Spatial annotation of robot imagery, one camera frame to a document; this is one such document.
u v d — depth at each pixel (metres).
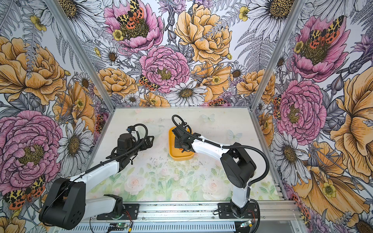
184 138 0.70
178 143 0.82
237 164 0.48
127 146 0.69
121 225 0.71
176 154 0.91
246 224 0.71
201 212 0.76
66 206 0.41
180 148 0.89
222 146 0.51
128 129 0.78
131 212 0.74
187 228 1.12
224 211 0.73
